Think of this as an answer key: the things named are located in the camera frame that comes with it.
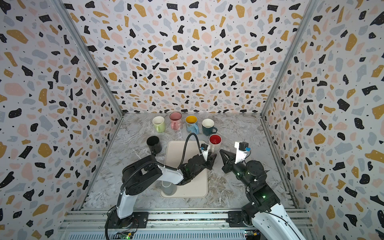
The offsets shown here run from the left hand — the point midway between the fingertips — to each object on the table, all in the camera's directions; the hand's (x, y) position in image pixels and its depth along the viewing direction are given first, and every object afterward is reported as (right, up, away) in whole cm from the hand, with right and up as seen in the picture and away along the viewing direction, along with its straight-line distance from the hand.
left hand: (216, 152), depth 87 cm
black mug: (-40, +4, +13) cm, 43 cm away
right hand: (-1, +5, -19) cm, 20 cm away
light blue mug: (-15, +17, +16) cm, 27 cm away
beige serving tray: (-11, -19, -3) cm, 22 cm away
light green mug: (-38, +18, +17) cm, 46 cm away
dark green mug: (-4, +15, +14) cm, 21 cm away
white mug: (+1, +5, +16) cm, 17 cm away
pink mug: (-27, +20, +17) cm, 37 cm away
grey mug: (-26, -17, -10) cm, 32 cm away
